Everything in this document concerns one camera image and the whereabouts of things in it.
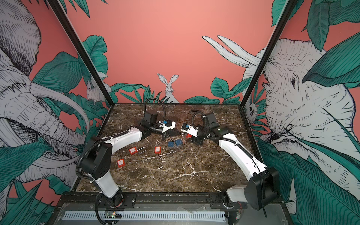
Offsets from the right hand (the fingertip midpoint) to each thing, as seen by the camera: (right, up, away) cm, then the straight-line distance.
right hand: (187, 132), depth 78 cm
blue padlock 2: (-12, -10, +17) cm, 23 cm away
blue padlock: (-6, -9, +19) cm, 22 cm away
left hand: (-5, +1, +1) cm, 5 cm away
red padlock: (-20, -13, +14) cm, 28 cm away
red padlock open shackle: (-36, -14, +13) cm, 40 cm away
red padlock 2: (+1, -2, 0) cm, 2 cm away
